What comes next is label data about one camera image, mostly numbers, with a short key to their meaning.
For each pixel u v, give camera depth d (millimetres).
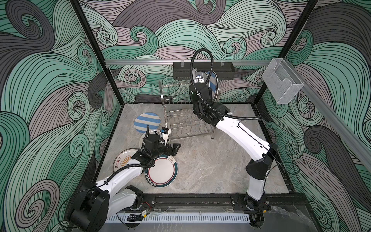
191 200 747
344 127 561
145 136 634
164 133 716
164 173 860
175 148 738
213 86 724
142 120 1080
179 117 1041
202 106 504
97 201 396
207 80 587
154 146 636
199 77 570
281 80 791
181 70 926
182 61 930
